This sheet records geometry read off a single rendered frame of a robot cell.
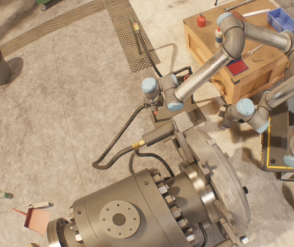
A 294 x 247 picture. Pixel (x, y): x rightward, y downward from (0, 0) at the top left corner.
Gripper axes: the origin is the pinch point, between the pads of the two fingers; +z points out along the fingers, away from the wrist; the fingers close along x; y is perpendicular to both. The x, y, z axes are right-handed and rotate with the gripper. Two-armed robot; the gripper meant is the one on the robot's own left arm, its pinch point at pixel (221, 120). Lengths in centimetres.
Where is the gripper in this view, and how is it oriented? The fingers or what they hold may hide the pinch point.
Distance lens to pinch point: 178.6
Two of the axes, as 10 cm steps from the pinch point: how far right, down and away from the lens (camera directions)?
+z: -2.2, 2.4, 9.5
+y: -9.2, -3.7, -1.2
